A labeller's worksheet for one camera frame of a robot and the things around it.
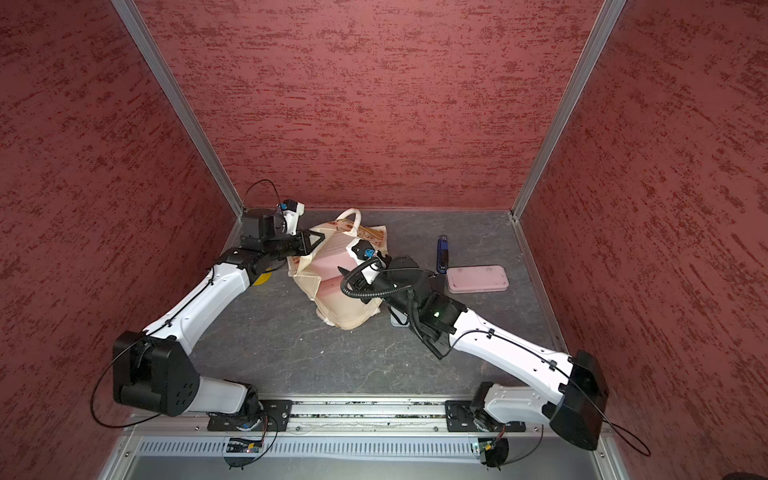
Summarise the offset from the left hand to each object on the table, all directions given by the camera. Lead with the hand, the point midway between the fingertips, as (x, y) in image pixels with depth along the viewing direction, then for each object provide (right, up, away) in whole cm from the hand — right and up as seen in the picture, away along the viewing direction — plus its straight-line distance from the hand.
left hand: (322, 241), depth 82 cm
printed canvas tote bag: (+2, -20, +8) cm, 21 cm away
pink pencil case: (0, -5, +11) cm, 12 cm away
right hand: (+10, -6, -14) cm, 18 cm away
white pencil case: (+21, -16, -21) cm, 34 cm away
